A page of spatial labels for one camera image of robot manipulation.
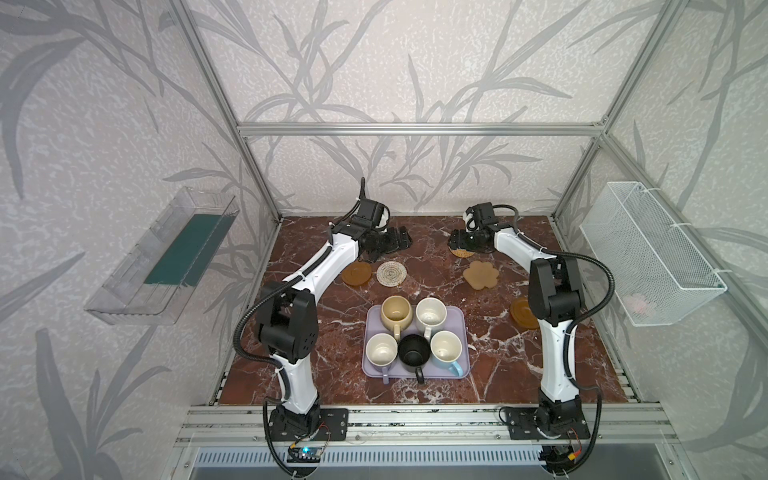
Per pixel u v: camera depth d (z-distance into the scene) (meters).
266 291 0.49
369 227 0.71
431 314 0.92
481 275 1.02
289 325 0.49
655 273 0.61
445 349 0.84
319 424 0.72
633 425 0.75
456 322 0.91
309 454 0.71
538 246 0.64
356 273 1.03
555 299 0.59
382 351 0.84
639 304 0.72
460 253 1.08
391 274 1.02
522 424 0.73
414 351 0.84
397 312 0.91
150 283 0.63
